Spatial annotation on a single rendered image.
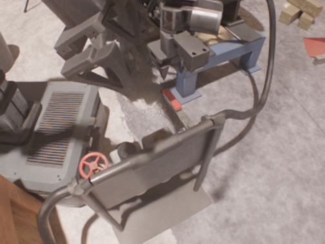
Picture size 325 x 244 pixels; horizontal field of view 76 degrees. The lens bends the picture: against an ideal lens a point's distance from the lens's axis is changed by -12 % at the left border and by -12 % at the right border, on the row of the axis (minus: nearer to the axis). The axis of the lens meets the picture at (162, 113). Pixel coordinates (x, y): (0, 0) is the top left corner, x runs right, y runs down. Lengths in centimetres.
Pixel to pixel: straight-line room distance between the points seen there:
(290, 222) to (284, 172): 24
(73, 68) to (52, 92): 87
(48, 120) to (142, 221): 56
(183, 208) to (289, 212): 48
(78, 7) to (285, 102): 134
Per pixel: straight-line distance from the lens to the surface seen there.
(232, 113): 74
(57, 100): 107
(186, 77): 119
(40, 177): 91
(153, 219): 102
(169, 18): 48
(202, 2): 48
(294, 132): 137
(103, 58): 23
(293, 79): 165
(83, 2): 24
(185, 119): 66
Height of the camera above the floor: 101
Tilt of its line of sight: 54 degrees down
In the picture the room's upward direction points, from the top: 1 degrees counter-clockwise
